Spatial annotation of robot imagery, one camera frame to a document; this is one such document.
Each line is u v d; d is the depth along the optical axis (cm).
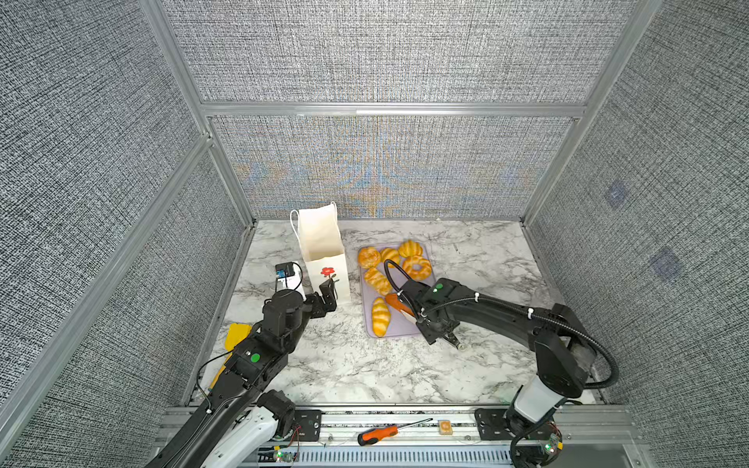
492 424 73
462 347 72
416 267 103
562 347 43
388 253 104
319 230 95
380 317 90
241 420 59
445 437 72
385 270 73
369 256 102
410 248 106
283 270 59
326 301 65
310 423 74
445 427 73
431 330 74
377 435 72
